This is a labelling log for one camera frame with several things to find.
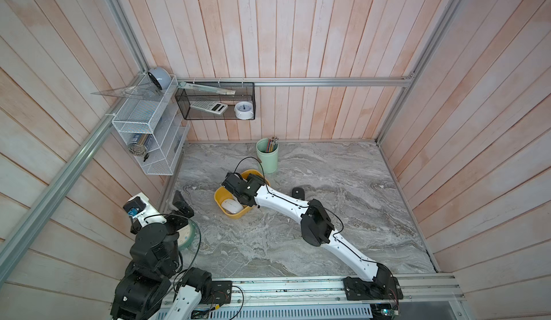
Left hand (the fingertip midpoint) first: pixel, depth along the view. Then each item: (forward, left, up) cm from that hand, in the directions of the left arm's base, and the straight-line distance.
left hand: (168, 201), depth 61 cm
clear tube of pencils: (+22, +18, -2) cm, 29 cm away
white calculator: (+53, -1, -5) cm, 53 cm away
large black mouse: (+13, -13, -29) cm, 34 cm away
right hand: (+25, -22, -26) cm, 42 cm away
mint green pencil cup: (+35, -29, -23) cm, 51 cm away
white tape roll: (+47, -17, -4) cm, 51 cm away
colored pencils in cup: (+38, -30, -15) cm, 51 cm away
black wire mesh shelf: (+60, -17, -2) cm, 63 cm away
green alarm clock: (0, +4, -29) cm, 30 cm away
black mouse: (+21, -42, -30) cm, 56 cm away
